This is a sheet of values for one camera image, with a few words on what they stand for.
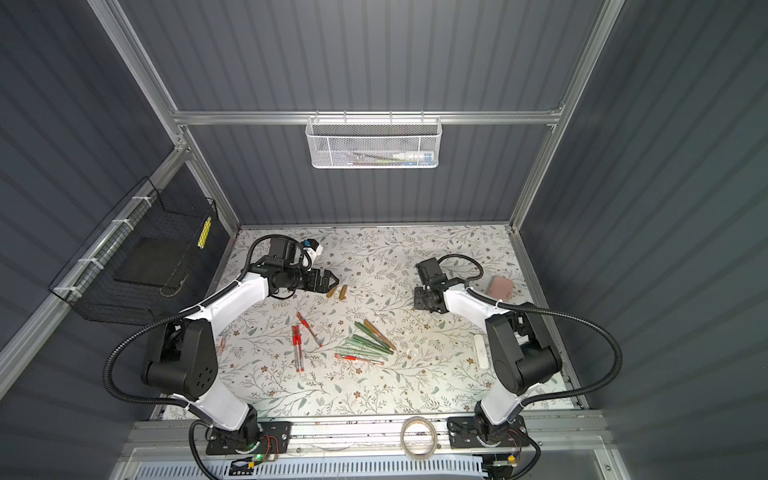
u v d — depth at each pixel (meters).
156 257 0.77
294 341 0.90
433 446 0.74
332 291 0.83
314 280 0.81
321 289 0.81
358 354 0.87
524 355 0.46
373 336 0.91
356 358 0.87
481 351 0.84
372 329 0.91
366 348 0.88
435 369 0.85
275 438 0.72
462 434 0.73
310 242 0.83
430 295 0.68
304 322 0.94
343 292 1.01
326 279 0.82
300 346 0.89
